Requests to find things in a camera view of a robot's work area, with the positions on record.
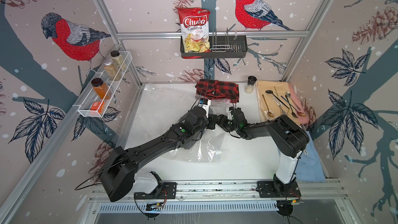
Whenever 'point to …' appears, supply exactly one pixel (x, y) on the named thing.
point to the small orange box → (97, 106)
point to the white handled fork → (278, 103)
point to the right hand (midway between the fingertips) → (213, 121)
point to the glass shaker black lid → (250, 87)
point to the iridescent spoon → (300, 113)
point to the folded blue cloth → (309, 167)
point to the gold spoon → (269, 113)
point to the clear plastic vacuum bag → (166, 104)
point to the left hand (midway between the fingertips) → (220, 114)
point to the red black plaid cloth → (215, 89)
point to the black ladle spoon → (269, 92)
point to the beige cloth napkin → (276, 99)
